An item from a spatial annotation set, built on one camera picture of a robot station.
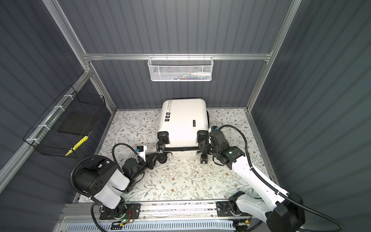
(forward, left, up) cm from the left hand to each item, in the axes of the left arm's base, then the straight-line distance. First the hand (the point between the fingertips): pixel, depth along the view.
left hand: (157, 154), depth 88 cm
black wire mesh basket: (+10, +44, +21) cm, 50 cm away
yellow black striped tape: (-4, +35, +20) cm, 40 cm away
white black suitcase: (+9, -17, +15) cm, 24 cm away
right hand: (-2, -28, +11) cm, 30 cm away
